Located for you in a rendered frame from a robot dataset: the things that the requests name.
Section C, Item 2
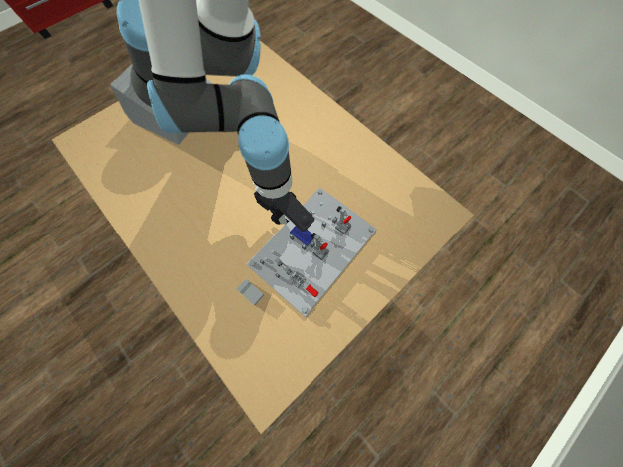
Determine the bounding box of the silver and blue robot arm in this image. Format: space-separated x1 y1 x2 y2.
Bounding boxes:
117 0 315 232

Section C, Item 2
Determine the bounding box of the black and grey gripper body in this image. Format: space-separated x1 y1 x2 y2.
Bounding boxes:
254 191 284 218

